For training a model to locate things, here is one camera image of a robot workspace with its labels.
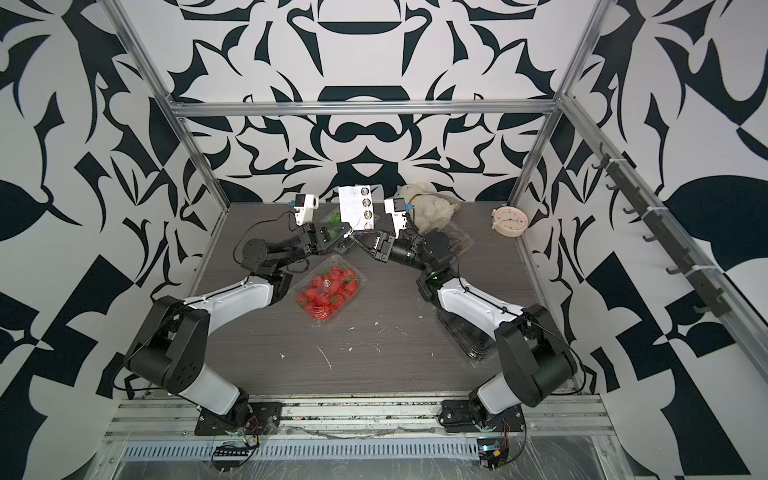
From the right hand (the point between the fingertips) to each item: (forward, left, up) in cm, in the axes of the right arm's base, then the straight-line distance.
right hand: (350, 237), depth 67 cm
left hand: (+1, +1, +3) cm, 3 cm away
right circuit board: (-37, -32, -36) cm, 60 cm away
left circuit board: (-38, +29, -32) cm, 57 cm away
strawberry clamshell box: (+2, +9, -27) cm, 28 cm away
